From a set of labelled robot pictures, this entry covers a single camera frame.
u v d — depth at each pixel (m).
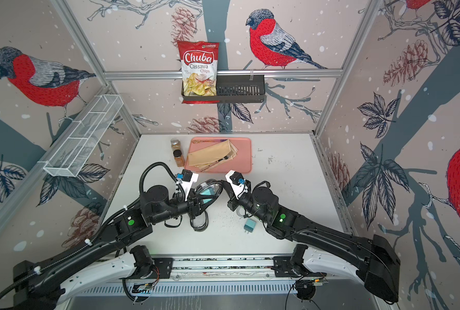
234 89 1.07
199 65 0.83
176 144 1.04
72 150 0.73
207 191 0.62
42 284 0.40
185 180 0.57
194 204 0.56
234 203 0.60
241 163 1.07
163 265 0.74
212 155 1.11
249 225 0.83
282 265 0.74
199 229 0.82
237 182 0.55
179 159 1.01
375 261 0.40
